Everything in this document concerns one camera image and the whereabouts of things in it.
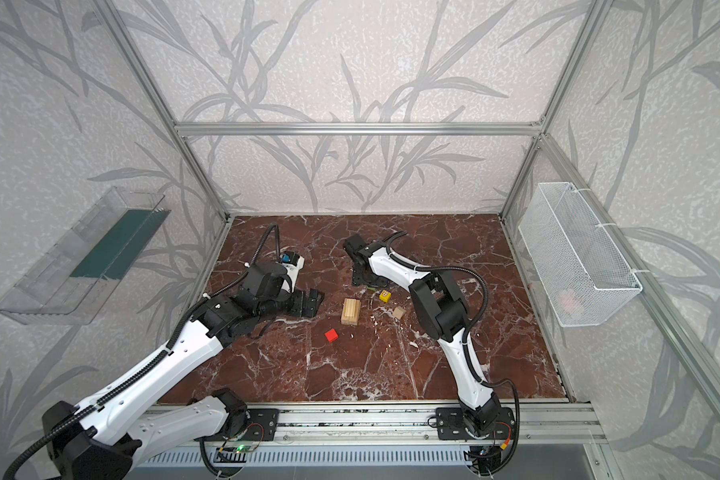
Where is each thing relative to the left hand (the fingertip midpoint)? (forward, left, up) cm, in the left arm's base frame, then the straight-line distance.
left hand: (313, 284), depth 76 cm
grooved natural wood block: (+1, -8, -17) cm, 19 cm away
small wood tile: (+2, -23, -20) cm, 31 cm away
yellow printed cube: (+8, -19, -20) cm, 28 cm away
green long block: (+10, -14, -20) cm, 26 cm away
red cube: (-6, -3, -20) cm, 21 cm away
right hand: (+15, -13, -19) cm, 28 cm away
